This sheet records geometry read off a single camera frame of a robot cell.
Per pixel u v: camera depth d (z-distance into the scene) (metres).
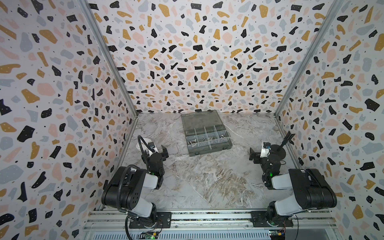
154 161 0.69
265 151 0.80
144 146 0.75
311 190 0.46
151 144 0.77
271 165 0.70
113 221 0.75
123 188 0.42
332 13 0.73
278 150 1.00
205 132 1.06
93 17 0.73
